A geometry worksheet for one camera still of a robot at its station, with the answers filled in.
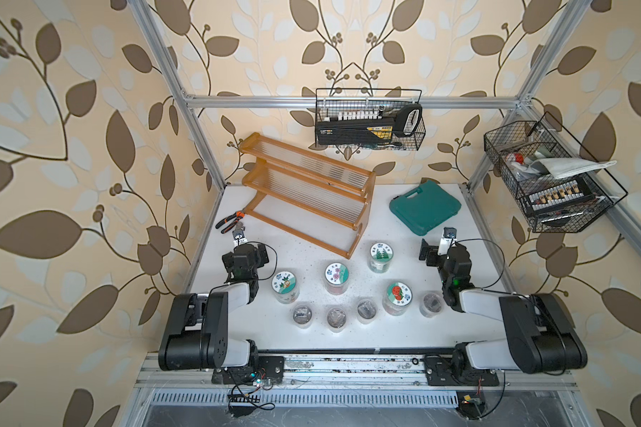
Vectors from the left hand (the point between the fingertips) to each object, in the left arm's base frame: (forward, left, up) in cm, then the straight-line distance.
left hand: (246, 245), depth 92 cm
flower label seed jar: (-12, -31, 0) cm, 33 cm away
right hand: (+1, -67, +2) cm, 67 cm away
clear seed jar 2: (-24, -31, -3) cm, 40 cm away
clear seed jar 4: (-20, -61, -2) cm, 64 cm away
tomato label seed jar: (-18, -50, 0) cm, 53 cm away
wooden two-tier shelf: (+19, -28, +10) cm, 36 cm away
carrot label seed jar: (-15, -15, 0) cm, 21 cm away
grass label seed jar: (-4, -46, +1) cm, 46 cm away
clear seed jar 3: (-21, -40, -3) cm, 46 cm away
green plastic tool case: (+22, -69, -4) cm, 73 cm away
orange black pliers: (+19, +9, -7) cm, 23 cm away
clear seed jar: (-23, -21, -3) cm, 31 cm away
